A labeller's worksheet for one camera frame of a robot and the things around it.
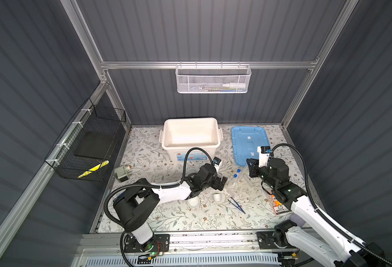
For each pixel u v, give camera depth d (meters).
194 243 0.75
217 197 0.84
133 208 0.46
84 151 0.71
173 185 0.55
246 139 1.12
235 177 0.78
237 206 0.84
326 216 0.47
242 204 0.85
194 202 0.85
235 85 0.91
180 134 1.08
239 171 0.80
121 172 0.92
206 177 0.67
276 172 0.58
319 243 0.53
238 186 0.91
